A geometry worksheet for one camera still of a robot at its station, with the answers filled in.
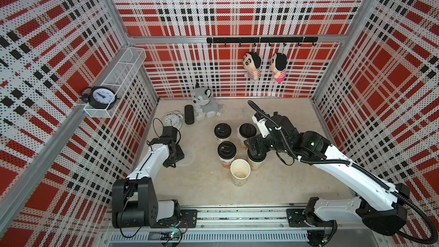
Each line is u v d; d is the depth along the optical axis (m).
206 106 1.02
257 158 0.75
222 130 0.83
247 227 0.73
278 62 0.93
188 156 0.94
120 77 0.80
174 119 1.05
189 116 1.08
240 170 0.72
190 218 0.73
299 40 0.89
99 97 0.64
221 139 0.83
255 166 0.80
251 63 0.91
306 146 0.45
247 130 0.82
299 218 0.72
